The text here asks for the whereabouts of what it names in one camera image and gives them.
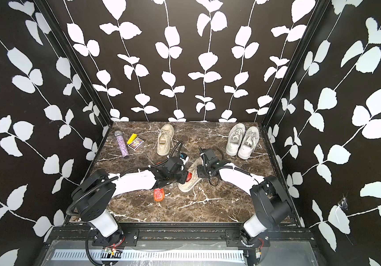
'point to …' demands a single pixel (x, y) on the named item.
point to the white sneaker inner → (236, 133)
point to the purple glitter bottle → (122, 143)
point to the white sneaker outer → (249, 142)
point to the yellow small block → (134, 136)
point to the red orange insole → (159, 194)
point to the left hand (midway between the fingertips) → (188, 170)
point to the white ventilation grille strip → (140, 255)
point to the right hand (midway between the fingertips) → (198, 168)
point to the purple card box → (136, 143)
